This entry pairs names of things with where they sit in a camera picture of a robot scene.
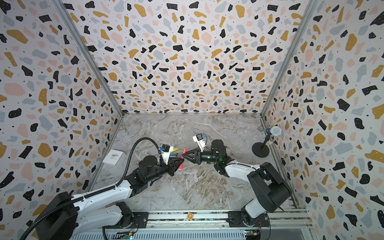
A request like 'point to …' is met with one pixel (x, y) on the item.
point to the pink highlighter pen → (181, 166)
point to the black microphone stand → (261, 149)
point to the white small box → (114, 158)
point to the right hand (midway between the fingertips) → (185, 157)
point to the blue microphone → (275, 130)
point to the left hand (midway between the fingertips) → (184, 160)
